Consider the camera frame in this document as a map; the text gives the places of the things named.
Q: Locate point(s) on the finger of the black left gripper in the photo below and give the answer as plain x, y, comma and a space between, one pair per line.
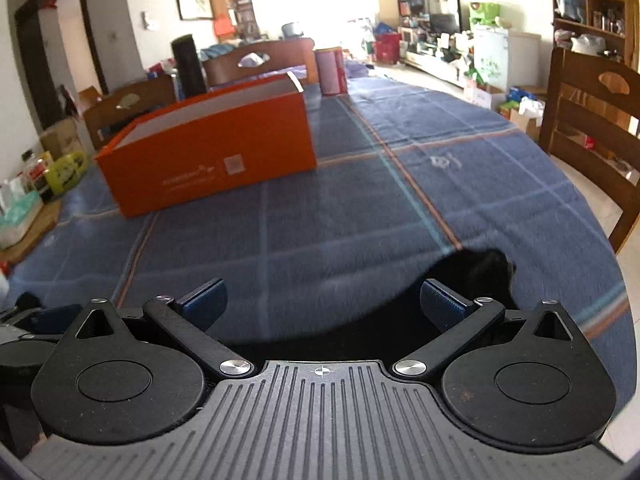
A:
30, 314

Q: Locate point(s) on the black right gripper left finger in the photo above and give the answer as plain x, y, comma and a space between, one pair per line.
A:
112, 381

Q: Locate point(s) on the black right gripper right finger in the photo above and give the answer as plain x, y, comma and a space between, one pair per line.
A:
511, 378

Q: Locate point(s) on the tissue pack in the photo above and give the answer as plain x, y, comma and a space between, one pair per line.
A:
18, 219

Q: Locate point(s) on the bottle with red label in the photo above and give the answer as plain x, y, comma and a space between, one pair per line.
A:
36, 169

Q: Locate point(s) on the wooden chair left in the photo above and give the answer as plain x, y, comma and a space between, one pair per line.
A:
114, 112

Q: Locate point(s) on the wooden chair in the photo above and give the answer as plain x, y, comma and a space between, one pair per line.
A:
615, 85
263, 58
114, 112

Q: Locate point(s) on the blue checked tablecloth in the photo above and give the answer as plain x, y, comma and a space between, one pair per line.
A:
405, 176

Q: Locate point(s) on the orange cardboard box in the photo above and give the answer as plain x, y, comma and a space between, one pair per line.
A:
234, 136

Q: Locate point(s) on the wooden chair right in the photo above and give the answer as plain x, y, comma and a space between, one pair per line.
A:
615, 85

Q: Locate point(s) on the black cylindrical speaker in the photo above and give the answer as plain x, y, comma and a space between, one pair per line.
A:
189, 66

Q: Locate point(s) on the wooden chair back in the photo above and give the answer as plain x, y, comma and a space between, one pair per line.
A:
263, 58

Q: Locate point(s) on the pink cylindrical can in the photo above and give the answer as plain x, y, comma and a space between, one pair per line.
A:
331, 71

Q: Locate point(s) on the red basket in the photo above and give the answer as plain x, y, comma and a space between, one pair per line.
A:
386, 48

